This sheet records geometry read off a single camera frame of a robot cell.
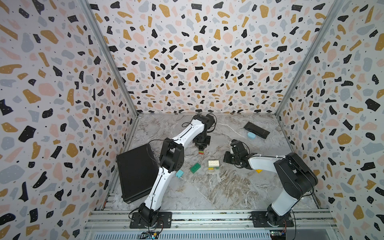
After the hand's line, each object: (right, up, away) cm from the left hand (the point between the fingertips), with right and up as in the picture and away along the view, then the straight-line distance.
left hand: (205, 147), depth 95 cm
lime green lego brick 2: (+3, -13, -3) cm, 14 cm away
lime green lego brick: (-3, -3, +2) cm, 5 cm away
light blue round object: (+33, +7, +12) cm, 35 cm away
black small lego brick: (-3, -1, -1) cm, 3 cm away
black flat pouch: (+39, +10, +16) cm, 43 cm away
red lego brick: (-3, -5, +4) cm, 7 cm away
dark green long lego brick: (-7, -12, -3) cm, 14 cm away
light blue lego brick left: (-16, -15, -6) cm, 23 cm away
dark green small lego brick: (+7, -12, -3) cm, 15 cm away
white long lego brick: (+4, -9, -7) cm, 12 cm away
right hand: (+12, -6, +1) cm, 13 cm away
